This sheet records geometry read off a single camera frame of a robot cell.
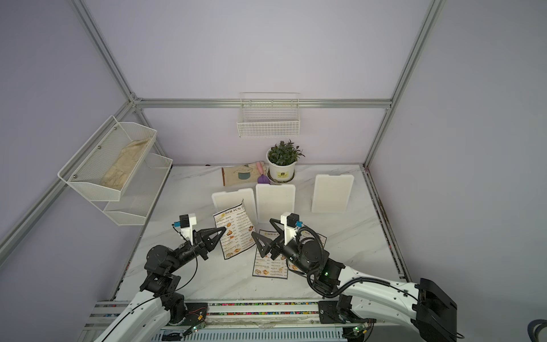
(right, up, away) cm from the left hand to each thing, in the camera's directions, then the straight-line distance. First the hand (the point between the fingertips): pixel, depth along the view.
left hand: (225, 231), depth 70 cm
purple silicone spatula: (+9, +19, +41) cm, 46 cm away
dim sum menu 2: (+13, -18, +15) cm, 26 cm away
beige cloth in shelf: (-42, +23, +10) cm, 49 cm away
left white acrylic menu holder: (-5, +9, +13) cm, 17 cm away
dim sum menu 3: (+19, -19, +14) cm, 30 cm away
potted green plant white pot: (+19, +27, +31) cm, 46 cm away
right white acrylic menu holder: (+41, +12, +22) cm, 48 cm away
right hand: (+13, +1, -1) cm, 13 cm away
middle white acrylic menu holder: (+15, +9, +18) cm, 25 cm away
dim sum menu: (+4, -2, +3) cm, 6 cm away
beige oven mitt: (0, +21, +45) cm, 50 cm away
